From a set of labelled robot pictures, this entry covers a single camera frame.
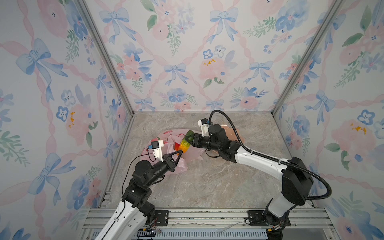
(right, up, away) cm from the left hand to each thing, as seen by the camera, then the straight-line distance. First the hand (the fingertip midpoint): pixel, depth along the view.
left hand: (183, 152), depth 67 cm
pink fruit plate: (+31, +6, +36) cm, 48 cm away
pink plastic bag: (-7, +5, +8) cm, 12 cm away
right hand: (+1, +6, +10) cm, 11 cm away
